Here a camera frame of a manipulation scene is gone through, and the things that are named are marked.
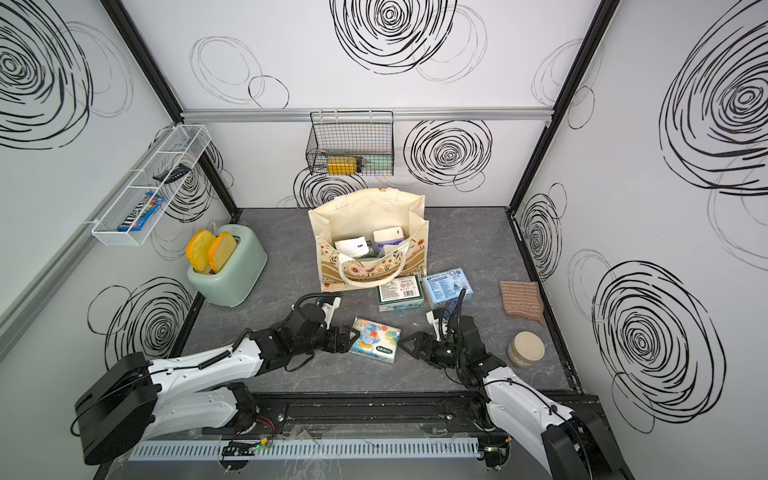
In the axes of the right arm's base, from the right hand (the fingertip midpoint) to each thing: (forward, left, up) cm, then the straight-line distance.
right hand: (408, 350), depth 80 cm
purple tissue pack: (+33, +7, +9) cm, 35 cm away
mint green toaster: (+17, +49, +10) cm, 53 cm away
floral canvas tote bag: (+34, +13, +9) cm, 37 cm away
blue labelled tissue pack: (+19, -11, +1) cm, 22 cm away
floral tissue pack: (+2, +9, +2) cm, 9 cm away
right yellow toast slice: (+20, +52, +17) cm, 59 cm away
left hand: (+3, +16, +2) cm, 16 cm away
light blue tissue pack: (+22, +16, +17) cm, 32 cm away
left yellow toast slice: (+19, +58, +18) cm, 64 cm away
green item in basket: (+44, +9, +28) cm, 53 cm away
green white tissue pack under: (+16, +2, +2) cm, 16 cm away
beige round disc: (+2, -32, 0) cm, 32 cm away
